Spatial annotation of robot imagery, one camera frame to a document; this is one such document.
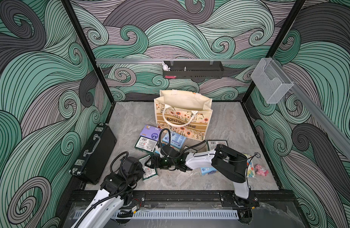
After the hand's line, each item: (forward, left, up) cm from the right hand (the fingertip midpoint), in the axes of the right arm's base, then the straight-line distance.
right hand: (147, 168), depth 80 cm
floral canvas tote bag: (+24, -25, +21) cm, 40 cm away
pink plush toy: (-1, -65, -2) cm, 65 cm away
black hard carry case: (0, +25, +15) cm, 29 cm away
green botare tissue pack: (+14, +2, +1) cm, 14 cm away
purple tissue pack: (+23, 0, +2) cm, 23 cm away
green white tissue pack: (-2, -1, +1) cm, 2 cm away
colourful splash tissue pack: (-2, -58, 0) cm, 58 cm away
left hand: (-1, +1, 0) cm, 1 cm away
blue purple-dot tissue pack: (-2, -33, -1) cm, 33 cm away
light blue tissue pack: (+18, -17, +1) cm, 25 cm away
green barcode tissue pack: (+15, -40, 0) cm, 42 cm away
